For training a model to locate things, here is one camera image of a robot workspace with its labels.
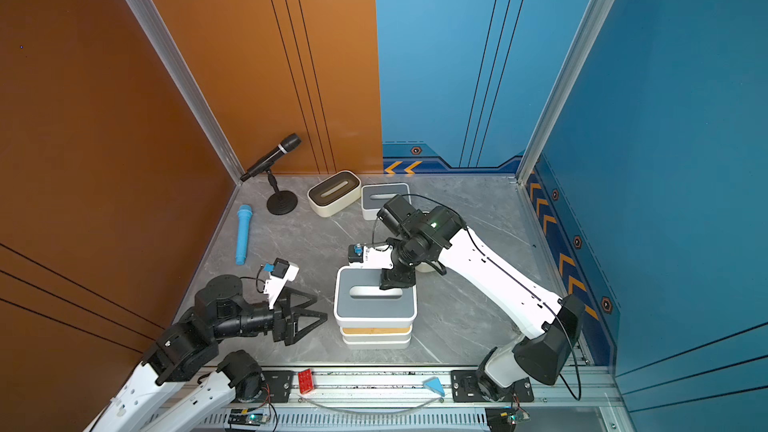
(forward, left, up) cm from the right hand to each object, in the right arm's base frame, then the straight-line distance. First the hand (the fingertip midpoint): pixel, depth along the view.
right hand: (386, 269), depth 70 cm
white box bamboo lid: (-10, +3, -11) cm, 15 cm away
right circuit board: (-27, -28, -23) cm, 45 cm away
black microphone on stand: (+39, +41, -20) cm, 60 cm away
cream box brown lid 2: (-3, -8, +8) cm, 12 cm away
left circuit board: (-26, +36, -25) cm, 51 cm away
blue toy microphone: (+30, +52, -18) cm, 62 cm away
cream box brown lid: (+39, +21, -16) cm, 47 cm away
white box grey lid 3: (-8, +6, 0) cm, 10 cm away
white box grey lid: (+41, +6, -19) cm, 46 cm away
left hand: (-9, +13, +1) cm, 16 cm away
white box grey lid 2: (-12, +2, -15) cm, 20 cm away
